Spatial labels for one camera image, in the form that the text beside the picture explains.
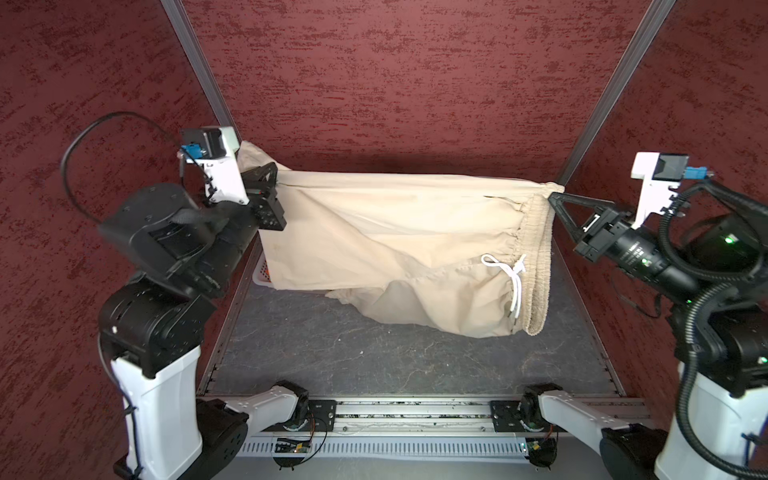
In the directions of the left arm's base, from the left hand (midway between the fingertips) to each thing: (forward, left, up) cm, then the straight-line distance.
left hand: (276, 177), depth 46 cm
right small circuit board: (-31, -56, -58) cm, 86 cm away
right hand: (-5, -41, -1) cm, 42 cm away
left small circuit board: (-30, +7, -60) cm, 68 cm away
